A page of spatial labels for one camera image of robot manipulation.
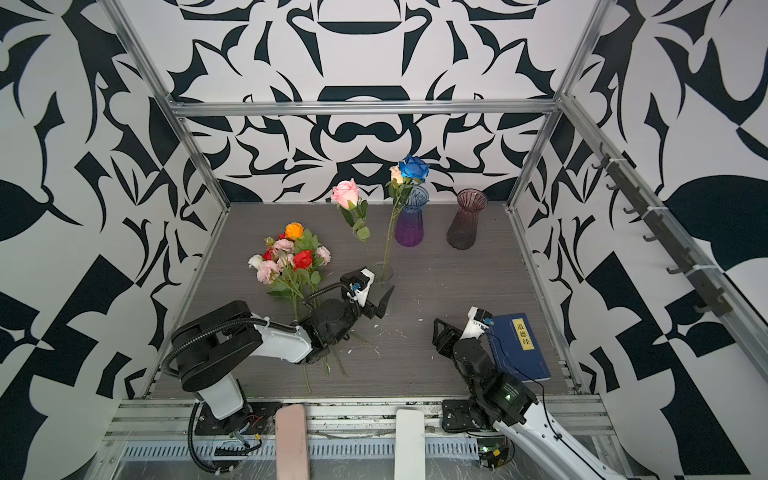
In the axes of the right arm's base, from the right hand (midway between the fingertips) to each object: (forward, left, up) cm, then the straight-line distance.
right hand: (440, 325), depth 80 cm
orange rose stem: (+36, +46, -2) cm, 58 cm away
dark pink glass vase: (+35, -12, -4) cm, 37 cm away
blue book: (-3, -22, -10) cm, 25 cm away
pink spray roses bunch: (+21, +49, -3) cm, 54 cm away
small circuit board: (-27, -10, -10) cm, 30 cm away
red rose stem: (+21, +40, 0) cm, 45 cm away
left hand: (+11, +16, +9) cm, 21 cm away
